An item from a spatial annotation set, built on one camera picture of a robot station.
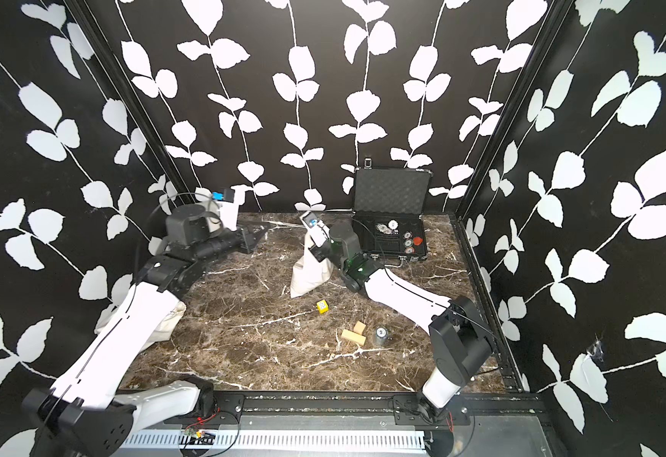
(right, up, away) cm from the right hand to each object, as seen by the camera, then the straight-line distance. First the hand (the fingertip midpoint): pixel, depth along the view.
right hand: (314, 223), depth 82 cm
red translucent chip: (+38, -6, +29) cm, 48 cm away
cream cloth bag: (-3, -15, +9) cm, 18 cm away
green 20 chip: (+34, -6, +27) cm, 44 cm away
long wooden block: (+12, -35, +5) cm, 37 cm away
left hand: (-10, 0, -14) cm, 17 cm away
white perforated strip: (-8, -55, -11) cm, 57 cm away
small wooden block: (+13, -32, +6) cm, 36 cm away
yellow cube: (+2, -27, +9) cm, 28 cm away
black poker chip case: (+28, +7, +33) cm, 44 cm away
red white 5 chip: (+34, -9, +25) cm, 43 cm away
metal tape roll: (+20, -33, 0) cm, 38 cm away
